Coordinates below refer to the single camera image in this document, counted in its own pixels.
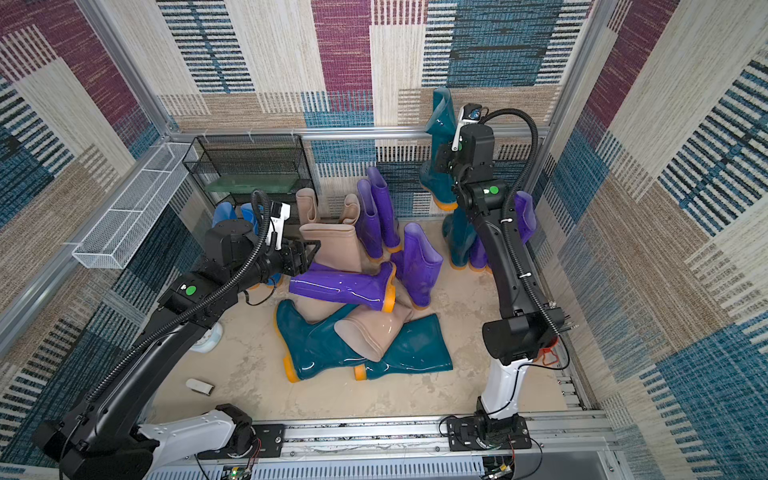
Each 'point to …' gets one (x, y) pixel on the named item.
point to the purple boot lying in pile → (372, 289)
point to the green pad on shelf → (255, 183)
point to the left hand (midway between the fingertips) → (310, 240)
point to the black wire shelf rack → (233, 167)
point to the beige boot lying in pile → (371, 331)
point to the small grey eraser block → (199, 386)
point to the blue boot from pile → (247, 215)
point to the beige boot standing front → (338, 248)
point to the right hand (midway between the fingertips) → (455, 146)
